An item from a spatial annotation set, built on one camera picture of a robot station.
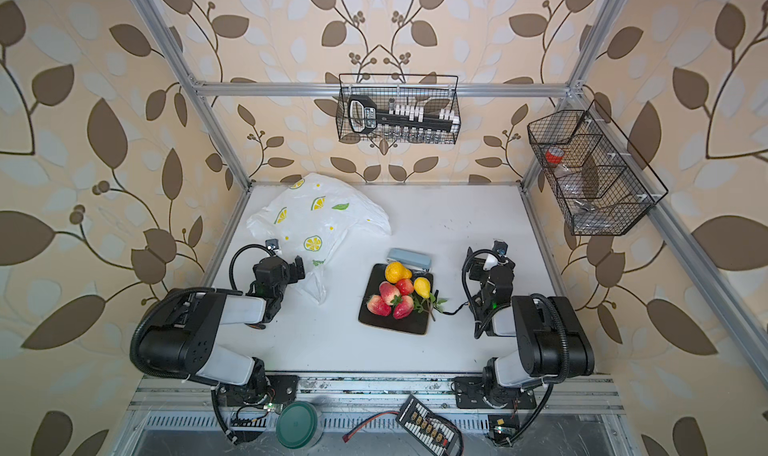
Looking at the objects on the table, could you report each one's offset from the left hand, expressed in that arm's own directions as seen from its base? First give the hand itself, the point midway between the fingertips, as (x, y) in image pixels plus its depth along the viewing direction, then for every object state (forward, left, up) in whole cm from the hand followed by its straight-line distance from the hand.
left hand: (284, 257), depth 94 cm
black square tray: (-18, -42, -4) cm, 46 cm away
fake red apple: (-12, -34, +2) cm, 36 cm away
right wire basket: (+5, -87, +29) cm, 92 cm away
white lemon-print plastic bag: (+14, -7, +4) cm, 16 cm away
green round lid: (-43, -16, +5) cm, 46 cm away
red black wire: (-45, -25, -5) cm, 52 cm away
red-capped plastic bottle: (+23, -82, +24) cm, 88 cm away
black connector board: (-43, -44, -3) cm, 62 cm away
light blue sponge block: (+2, -40, -3) cm, 40 cm away
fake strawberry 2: (-15, -31, -1) cm, 34 cm away
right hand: (+1, -63, +4) cm, 64 cm away
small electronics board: (-42, -63, -6) cm, 76 cm away
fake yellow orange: (-4, -36, 0) cm, 36 cm away
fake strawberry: (-8, -38, -1) cm, 39 cm away
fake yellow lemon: (-9, -44, 0) cm, 45 cm away
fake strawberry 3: (-15, -38, -1) cm, 41 cm away
